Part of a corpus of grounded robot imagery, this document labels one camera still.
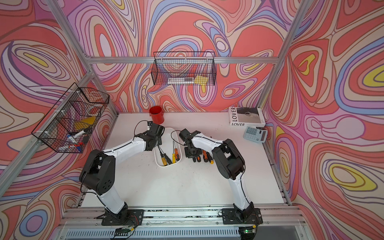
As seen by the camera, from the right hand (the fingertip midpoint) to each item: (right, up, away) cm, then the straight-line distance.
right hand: (194, 158), depth 95 cm
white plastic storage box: (-16, +3, 0) cm, 17 cm away
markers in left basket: (-53, +13, -31) cm, 63 cm away
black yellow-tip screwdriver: (0, 0, -2) cm, 2 cm away
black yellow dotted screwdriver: (+10, +1, -2) cm, 10 cm away
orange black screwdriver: (-11, +2, -2) cm, 11 cm away
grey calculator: (+44, +16, +9) cm, 47 cm away
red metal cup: (-28, +30, +12) cm, 42 cm away
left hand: (-25, +13, -1) cm, 28 cm away
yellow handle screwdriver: (-13, +3, -2) cm, 14 cm away
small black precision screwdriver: (-19, 0, -4) cm, 19 cm away
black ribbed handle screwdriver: (-17, +1, -4) cm, 17 cm away
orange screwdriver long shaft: (+7, +2, -2) cm, 7 cm away
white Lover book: (+40, +29, +17) cm, 52 cm away
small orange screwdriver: (+3, +1, -2) cm, 4 cm away
